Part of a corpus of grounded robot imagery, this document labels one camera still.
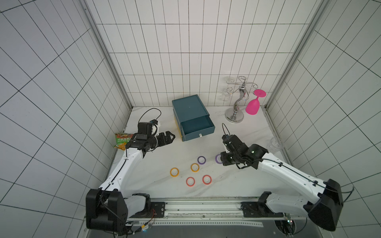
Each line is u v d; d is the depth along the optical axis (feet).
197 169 2.85
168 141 2.38
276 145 3.11
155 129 2.30
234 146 1.92
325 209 1.21
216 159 2.49
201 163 2.94
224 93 3.51
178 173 2.80
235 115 3.70
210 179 2.73
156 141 2.28
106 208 1.19
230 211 2.43
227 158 2.24
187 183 2.67
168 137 2.39
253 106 3.14
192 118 2.79
